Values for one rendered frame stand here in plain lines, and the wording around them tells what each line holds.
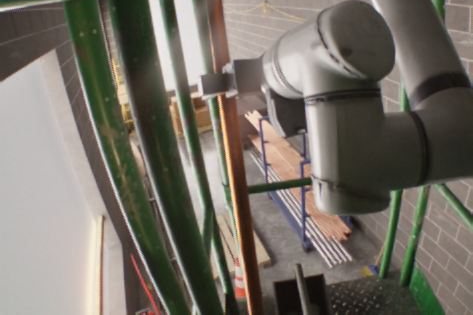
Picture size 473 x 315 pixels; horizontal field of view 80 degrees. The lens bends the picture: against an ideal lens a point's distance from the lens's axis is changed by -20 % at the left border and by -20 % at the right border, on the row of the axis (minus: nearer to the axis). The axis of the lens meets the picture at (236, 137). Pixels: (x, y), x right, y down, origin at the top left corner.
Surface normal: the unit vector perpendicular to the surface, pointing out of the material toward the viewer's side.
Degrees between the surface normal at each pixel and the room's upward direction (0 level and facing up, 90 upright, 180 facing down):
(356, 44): 64
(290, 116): 68
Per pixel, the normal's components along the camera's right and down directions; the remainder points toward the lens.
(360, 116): 0.00, 0.00
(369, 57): 0.30, -0.05
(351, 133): -0.29, 0.05
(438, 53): -0.25, -0.40
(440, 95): -0.62, -0.34
